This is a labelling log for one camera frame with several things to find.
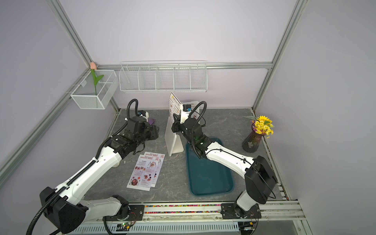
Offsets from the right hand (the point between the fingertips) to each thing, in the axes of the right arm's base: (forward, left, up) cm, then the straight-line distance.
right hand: (173, 114), depth 74 cm
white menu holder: (-7, +1, -17) cm, 19 cm away
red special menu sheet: (-12, +11, -32) cm, 36 cm away
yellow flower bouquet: (-2, -48, -7) cm, 49 cm away
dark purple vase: (-3, -46, -22) cm, 51 cm away
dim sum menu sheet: (+3, -1, +4) cm, 5 cm away
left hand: (-4, +10, -7) cm, 13 cm away
